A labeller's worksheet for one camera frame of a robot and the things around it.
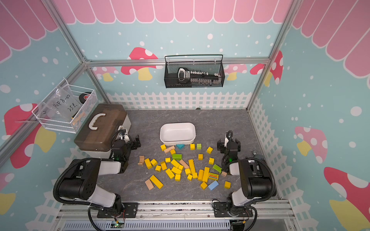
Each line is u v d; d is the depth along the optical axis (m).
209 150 0.94
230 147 0.72
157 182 0.83
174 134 1.05
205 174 0.85
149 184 0.83
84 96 0.81
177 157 0.92
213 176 0.83
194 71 0.92
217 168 0.87
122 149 0.72
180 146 0.96
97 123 0.88
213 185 0.83
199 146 0.97
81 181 0.46
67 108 0.70
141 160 0.92
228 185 0.81
